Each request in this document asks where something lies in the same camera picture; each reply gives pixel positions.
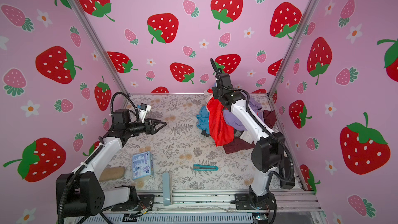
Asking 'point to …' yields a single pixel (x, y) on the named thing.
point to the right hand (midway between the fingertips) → (220, 85)
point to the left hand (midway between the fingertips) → (162, 122)
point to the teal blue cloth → (203, 119)
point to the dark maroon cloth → (239, 145)
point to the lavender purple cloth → (233, 121)
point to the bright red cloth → (220, 130)
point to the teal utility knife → (199, 167)
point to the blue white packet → (142, 165)
